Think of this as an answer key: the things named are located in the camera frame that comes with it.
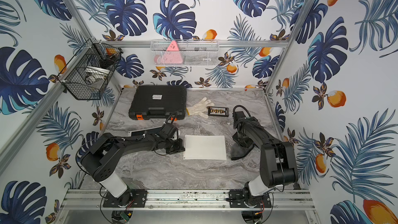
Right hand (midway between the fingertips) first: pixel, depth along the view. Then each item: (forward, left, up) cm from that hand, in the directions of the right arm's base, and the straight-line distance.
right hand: (242, 143), depth 89 cm
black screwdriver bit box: (+25, +12, -2) cm, 27 cm away
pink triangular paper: (+39, +40, +32) cm, 65 cm away
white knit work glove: (+29, +24, -3) cm, 38 cm away
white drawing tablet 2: (+9, +61, -4) cm, 62 cm away
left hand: (-3, +33, -2) cm, 33 cm away
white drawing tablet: (0, +21, -5) cm, 22 cm away
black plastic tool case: (+27, +52, +4) cm, 59 cm away
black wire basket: (+43, +88, +30) cm, 102 cm away
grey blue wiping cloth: (-5, +3, 0) cm, 6 cm away
